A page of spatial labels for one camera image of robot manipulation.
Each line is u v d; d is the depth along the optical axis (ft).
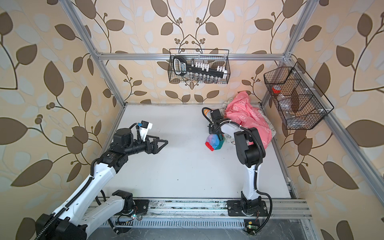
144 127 2.18
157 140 2.36
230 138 3.08
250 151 1.79
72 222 1.29
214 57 2.98
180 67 2.84
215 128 2.51
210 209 2.47
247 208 2.13
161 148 2.23
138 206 2.42
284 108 2.42
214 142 3.18
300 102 2.43
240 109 3.24
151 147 2.15
